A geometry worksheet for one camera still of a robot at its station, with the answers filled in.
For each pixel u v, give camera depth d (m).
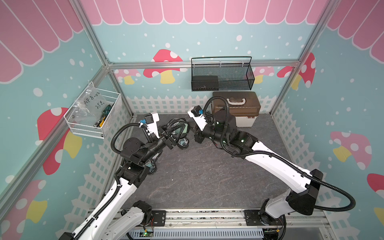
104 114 0.73
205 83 0.91
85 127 0.64
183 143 1.00
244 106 0.96
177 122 0.57
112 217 0.44
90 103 0.71
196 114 0.51
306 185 0.40
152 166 0.89
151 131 0.53
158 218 0.75
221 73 0.94
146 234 0.72
